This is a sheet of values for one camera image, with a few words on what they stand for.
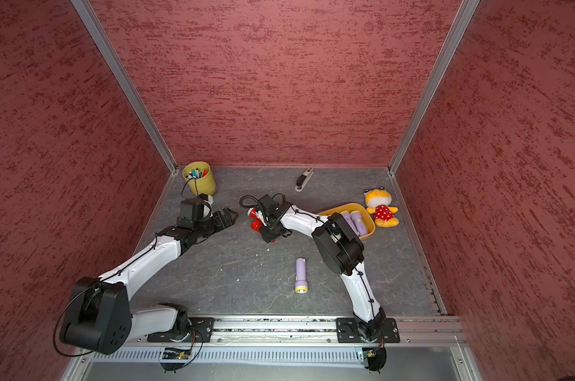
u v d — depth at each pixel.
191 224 0.67
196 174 1.04
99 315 0.41
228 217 0.79
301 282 0.81
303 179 1.12
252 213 1.00
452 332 0.76
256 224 0.96
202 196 0.80
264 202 0.79
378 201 1.01
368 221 0.95
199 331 0.74
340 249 0.54
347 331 0.74
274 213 0.73
